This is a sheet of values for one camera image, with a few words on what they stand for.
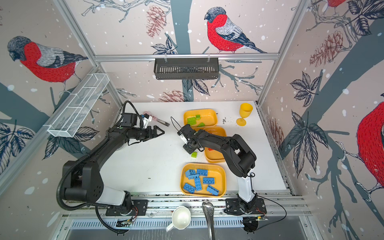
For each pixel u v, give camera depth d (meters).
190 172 0.82
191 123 1.09
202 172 0.84
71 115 0.74
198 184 0.80
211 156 0.92
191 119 1.10
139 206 0.74
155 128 0.78
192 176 0.81
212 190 0.77
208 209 0.68
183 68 1.07
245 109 0.98
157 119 1.09
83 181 0.43
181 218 0.70
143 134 0.75
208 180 0.81
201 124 1.07
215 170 0.85
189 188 0.79
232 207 0.73
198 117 1.10
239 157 0.50
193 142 0.68
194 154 0.91
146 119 0.81
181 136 0.86
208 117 1.11
